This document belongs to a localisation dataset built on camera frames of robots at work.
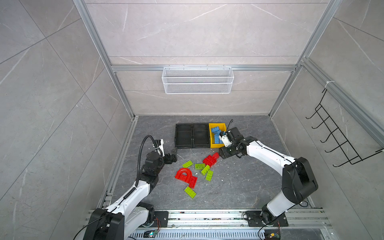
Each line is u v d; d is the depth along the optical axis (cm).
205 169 88
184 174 88
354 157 58
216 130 104
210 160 93
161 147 74
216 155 95
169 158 75
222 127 101
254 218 73
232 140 70
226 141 81
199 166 90
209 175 88
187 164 93
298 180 45
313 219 75
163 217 73
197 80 100
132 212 58
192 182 85
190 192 80
